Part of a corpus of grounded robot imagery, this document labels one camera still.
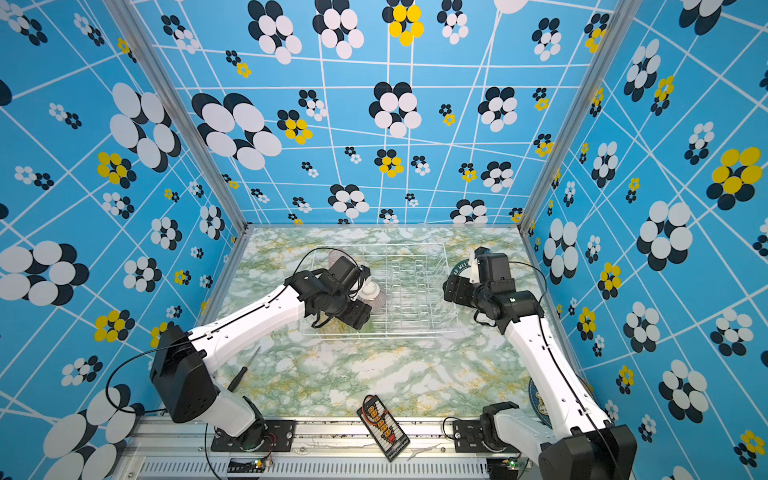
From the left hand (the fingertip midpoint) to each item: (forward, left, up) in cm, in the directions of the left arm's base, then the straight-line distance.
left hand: (361, 310), depth 82 cm
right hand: (+4, -27, +6) cm, 28 cm away
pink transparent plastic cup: (+30, +13, -13) cm, 35 cm away
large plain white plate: (+1, -27, +17) cm, 32 cm away
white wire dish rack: (+16, -15, -13) cm, 25 cm away
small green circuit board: (-34, +24, -14) cm, 44 cm away
